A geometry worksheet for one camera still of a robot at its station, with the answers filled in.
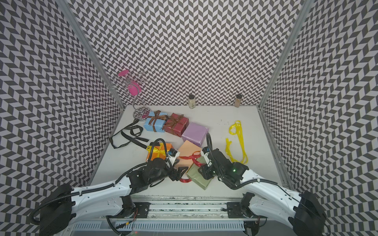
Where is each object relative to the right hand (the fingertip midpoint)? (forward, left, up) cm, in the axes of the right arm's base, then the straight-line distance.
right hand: (203, 171), depth 77 cm
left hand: (+3, +11, +2) cm, 11 cm away
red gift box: (+32, +17, 0) cm, 37 cm away
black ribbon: (+32, +47, -7) cm, 57 cm away
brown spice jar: (+56, -29, -2) cm, 63 cm away
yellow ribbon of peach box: (+38, -27, -7) cm, 47 cm away
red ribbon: (+9, +5, -2) cm, 11 cm away
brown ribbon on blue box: (+40, +31, +1) cm, 51 cm away
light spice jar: (+55, +7, -1) cm, 55 cm away
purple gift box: (+25, +4, -1) cm, 26 cm away
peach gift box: (+15, +10, -3) cm, 18 cm away
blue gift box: (+32, +29, -1) cm, 43 cm away
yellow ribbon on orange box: (+14, +27, 0) cm, 30 cm away
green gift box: (-2, +3, -1) cm, 4 cm away
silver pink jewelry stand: (+62, +50, +14) cm, 81 cm away
